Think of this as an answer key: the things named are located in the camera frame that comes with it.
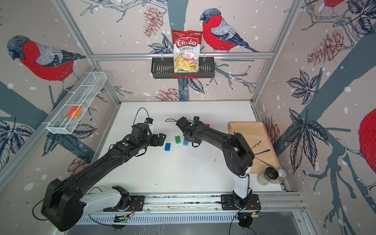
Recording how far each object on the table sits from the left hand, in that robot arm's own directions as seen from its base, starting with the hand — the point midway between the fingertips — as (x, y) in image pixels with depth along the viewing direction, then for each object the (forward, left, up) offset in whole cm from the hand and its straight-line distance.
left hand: (161, 132), depth 83 cm
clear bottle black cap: (-23, -55, -8) cm, 61 cm away
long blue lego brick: (+1, -13, -15) cm, 20 cm away
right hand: (+2, -18, -10) cm, 20 cm away
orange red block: (0, +39, +19) cm, 43 cm away
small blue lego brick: (-2, -2, -14) cm, 14 cm away
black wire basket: (+39, +1, +17) cm, 43 cm away
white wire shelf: (+11, +46, +14) cm, 49 cm away
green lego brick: (+4, -8, -16) cm, 18 cm away
